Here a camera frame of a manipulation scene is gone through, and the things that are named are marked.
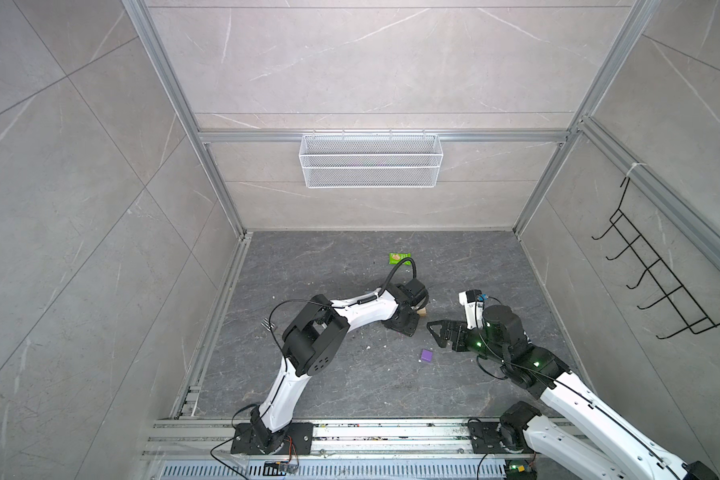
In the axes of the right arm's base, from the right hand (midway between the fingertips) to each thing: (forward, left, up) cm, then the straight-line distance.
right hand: (438, 323), depth 77 cm
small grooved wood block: (+11, +1, -15) cm, 19 cm away
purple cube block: (-3, +2, -14) cm, 15 cm away
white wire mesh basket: (+55, +16, +14) cm, 59 cm away
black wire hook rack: (-9, -47, +16) cm, 51 cm away
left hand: (+8, +6, -15) cm, 18 cm away
